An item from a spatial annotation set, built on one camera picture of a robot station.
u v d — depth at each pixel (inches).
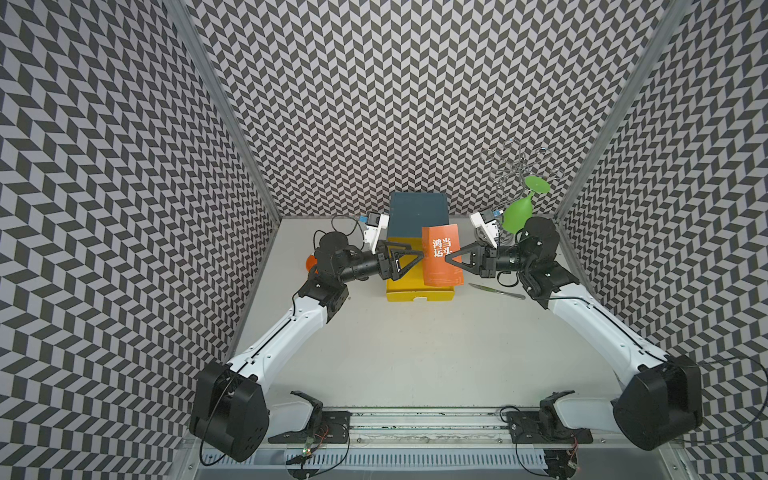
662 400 15.6
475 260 24.9
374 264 24.5
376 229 24.8
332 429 28.2
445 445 28.2
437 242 25.6
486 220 24.1
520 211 33.9
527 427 29.0
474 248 24.8
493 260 23.4
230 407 15.4
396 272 23.9
